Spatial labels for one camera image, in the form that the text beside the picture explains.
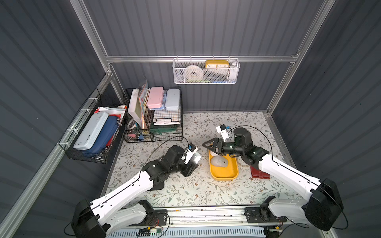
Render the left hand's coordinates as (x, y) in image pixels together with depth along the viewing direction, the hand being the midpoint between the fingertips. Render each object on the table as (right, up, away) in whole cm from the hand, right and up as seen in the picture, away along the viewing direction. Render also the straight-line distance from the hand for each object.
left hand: (193, 162), depth 75 cm
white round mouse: (+16, -3, +15) cm, 22 cm away
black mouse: (-19, -17, +11) cm, 28 cm away
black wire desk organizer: (-25, +26, +13) cm, 38 cm away
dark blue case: (-39, +19, -4) cm, 44 cm away
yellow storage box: (+22, -10, +14) cm, 28 cm away
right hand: (+8, +7, -1) cm, 10 cm away
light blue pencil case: (-14, +36, +22) cm, 45 cm away
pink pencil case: (-24, +37, +20) cm, 48 cm away
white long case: (-46, +13, -12) cm, 49 cm away
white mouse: (+2, +2, 0) cm, 3 cm away
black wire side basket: (-45, +31, +10) cm, 55 cm away
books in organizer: (-33, +32, +14) cm, 48 cm away
